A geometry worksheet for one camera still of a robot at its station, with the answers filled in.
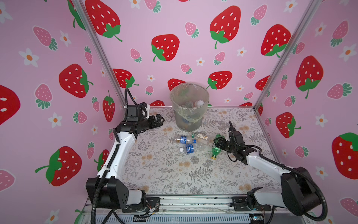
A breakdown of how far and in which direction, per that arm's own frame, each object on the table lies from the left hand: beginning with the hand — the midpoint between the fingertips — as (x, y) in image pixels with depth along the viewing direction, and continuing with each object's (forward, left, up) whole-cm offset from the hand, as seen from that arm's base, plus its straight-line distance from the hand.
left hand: (158, 120), depth 79 cm
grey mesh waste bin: (+12, -15, -18) cm, 27 cm away
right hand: (-4, -36, -16) cm, 40 cm away
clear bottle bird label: (+1, -28, -20) cm, 35 cm away
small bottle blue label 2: (-8, -19, -21) cm, 29 cm away
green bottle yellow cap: (-10, -35, -16) cm, 40 cm away
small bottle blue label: (0, -14, -21) cm, 26 cm away
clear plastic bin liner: (+31, -19, -11) cm, 38 cm away
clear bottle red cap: (+16, -25, -1) cm, 30 cm away
